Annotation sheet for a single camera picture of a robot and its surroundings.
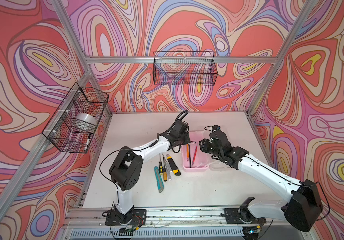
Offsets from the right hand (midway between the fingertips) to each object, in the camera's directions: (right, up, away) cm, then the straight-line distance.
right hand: (202, 146), depth 82 cm
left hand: (-5, +4, +7) cm, 10 cm away
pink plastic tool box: (0, -10, +7) cm, 12 cm away
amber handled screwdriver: (-21, -17, +5) cm, 28 cm away
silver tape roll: (-59, +13, -12) cm, 61 cm away
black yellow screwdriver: (-24, -15, +6) cm, 28 cm away
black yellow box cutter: (-15, -16, +6) cm, 22 cm away
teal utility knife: (-24, -21, +2) cm, 32 cm away
